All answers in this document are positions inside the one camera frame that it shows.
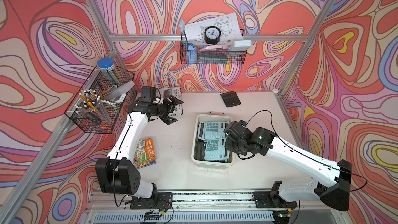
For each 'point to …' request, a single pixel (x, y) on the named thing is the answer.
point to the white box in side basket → (118, 95)
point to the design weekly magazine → (176, 92)
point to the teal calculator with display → (215, 150)
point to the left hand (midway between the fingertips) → (182, 107)
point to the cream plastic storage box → (205, 163)
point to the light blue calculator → (210, 130)
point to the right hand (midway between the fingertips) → (228, 149)
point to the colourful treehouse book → (144, 153)
